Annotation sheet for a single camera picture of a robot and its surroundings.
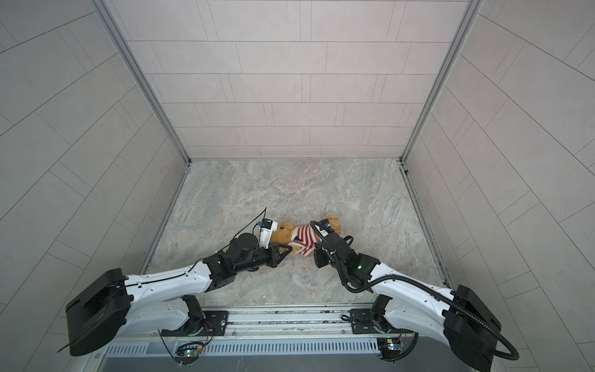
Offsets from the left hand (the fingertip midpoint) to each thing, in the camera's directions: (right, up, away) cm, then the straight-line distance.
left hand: (297, 250), depth 75 cm
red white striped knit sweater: (+2, +4, +5) cm, 6 cm away
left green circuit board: (-30, -25, -11) cm, 41 cm away
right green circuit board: (+28, -27, -8) cm, 39 cm away
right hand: (+5, -1, +5) cm, 8 cm away
